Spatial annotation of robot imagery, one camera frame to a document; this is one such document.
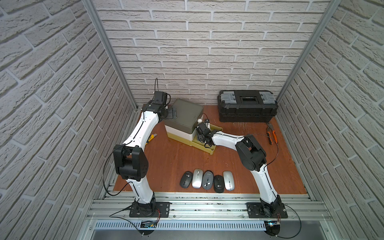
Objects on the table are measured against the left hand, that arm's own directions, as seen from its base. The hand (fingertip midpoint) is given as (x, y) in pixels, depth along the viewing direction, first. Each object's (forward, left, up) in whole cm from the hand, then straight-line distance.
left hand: (169, 110), depth 88 cm
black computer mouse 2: (-37, -29, -20) cm, 51 cm away
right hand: (-3, -24, -21) cm, 32 cm away
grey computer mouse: (-35, -23, -19) cm, 46 cm away
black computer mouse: (-35, -11, -20) cm, 41 cm away
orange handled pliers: (+1, -71, -20) cm, 74 cm away
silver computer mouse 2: (-35, -35, -20) cm, 53 cm away
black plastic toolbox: (+10, -52, -6) cm, 53 cm away
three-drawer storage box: (-11, -9, -3) cm, 15 cm away
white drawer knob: (-4, -18, -4) cm, 19 cm away
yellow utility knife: (-5, +14, -21) cm, 26 cm away
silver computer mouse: (-34, -17, -21) cm, 43 cm away
